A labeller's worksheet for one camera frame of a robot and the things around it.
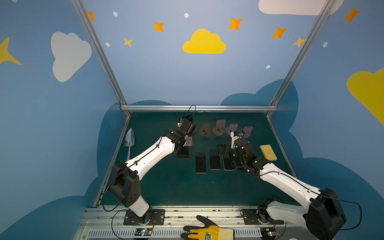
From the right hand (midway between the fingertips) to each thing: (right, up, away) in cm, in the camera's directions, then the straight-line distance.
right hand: (223, 145), depth 83 cm
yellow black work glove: (-10, -39, -15) cm, 43 cm away
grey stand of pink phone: (-8, +8, +23) cm, 26 cm away
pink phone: (-13, -13, +10) cm, 21 cm away
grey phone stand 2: (+21, +7, +20) cm, 30 cm away
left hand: (-22, +3, +2) cm, 22 cm away
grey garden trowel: (-62, 0, +20) cm, 66 cm away
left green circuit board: (-41, -40, -13) cm, 59 cm away
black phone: (-3, -11, +13) cm, 17 cm away
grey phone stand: (+11, +10, +22) cm, 27 cm away
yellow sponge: (+33, -7, +15) cm, 37 cm away
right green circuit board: (+19, -42, -12) cm, 47 cm away
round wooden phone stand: (+2, +9, +21) cm, 23 cm away
